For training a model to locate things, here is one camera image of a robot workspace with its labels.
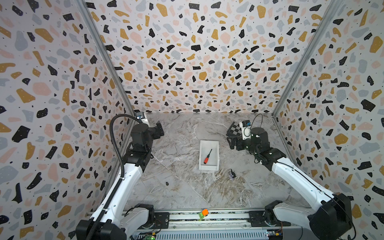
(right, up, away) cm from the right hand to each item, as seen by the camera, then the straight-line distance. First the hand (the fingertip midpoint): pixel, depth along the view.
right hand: (238, 136), depth 81 cm
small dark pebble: (-40, -27, +4) cm, 48 cm away
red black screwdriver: (-16, -15, +14) cm, 27 cm away
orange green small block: (-19, -38, -6) cm, 43 cm away
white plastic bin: (-13, -18, +14) cm, 26 cm away
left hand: (-44, +7, -5) cm, 45 cm away
